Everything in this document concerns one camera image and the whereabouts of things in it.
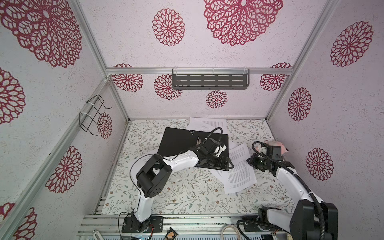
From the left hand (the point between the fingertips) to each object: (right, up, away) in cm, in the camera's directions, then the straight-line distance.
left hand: (226, 166), depth 84 cm
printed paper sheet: (+9, -5, +1) cm, 11 cm away
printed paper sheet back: (-7, +25, +33) cm, 42 cm away
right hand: (+13, +5, +2) cm, 14 cm away
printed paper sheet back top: (+9, +11, +22) cm, 26 cm away
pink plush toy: (+40, +9, +13) cm, 43 cm away
